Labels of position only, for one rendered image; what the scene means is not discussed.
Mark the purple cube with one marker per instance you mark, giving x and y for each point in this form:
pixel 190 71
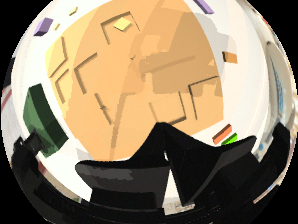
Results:
pixel 43 27

